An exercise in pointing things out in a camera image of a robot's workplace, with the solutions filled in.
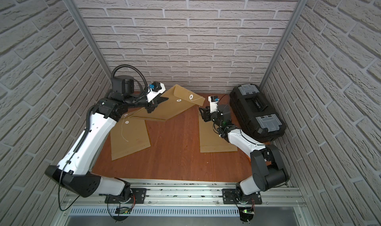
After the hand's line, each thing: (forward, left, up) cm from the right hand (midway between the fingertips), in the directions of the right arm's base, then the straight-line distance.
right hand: (204, 107), depth 86 cm
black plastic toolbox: (-3, -32, -6) cm, 32 cm away
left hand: (-7, +18, +19) cm, 27 cm away
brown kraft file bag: (-13, -3, -19) cm, 23 cm away
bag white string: (-7, +5, +15) cm, 17 cm away
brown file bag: (-6, +13, +14) cm, 20 cm away
